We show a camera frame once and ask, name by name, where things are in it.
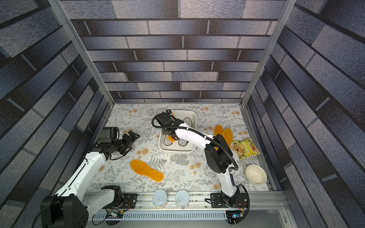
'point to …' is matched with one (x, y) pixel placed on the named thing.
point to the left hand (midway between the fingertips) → (137, 139)
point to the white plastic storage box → (175, 148)
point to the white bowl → (255, 175)
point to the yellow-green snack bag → (245, 148)
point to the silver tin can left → (159, 198)
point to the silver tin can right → (182, 199)
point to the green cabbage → (99, 141)
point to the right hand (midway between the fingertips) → (168, 126)
